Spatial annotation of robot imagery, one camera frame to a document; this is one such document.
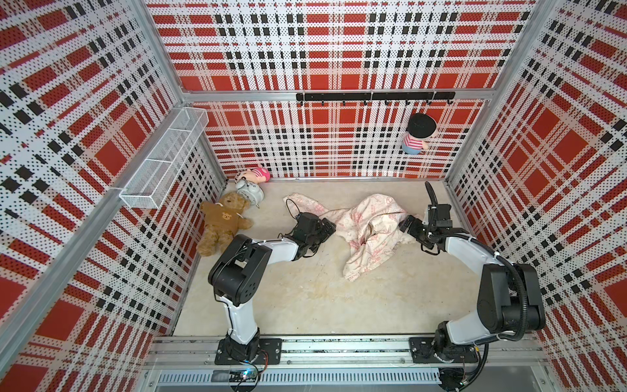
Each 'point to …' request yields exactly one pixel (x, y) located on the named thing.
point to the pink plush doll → (255, 175)
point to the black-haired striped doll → (420, 126)
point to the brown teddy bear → (223, 220)
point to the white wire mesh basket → (150, 184)
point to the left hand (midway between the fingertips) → (334, 230)
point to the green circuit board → (248, 375)
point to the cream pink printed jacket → (374, 227)
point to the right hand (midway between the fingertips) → (411, 228)
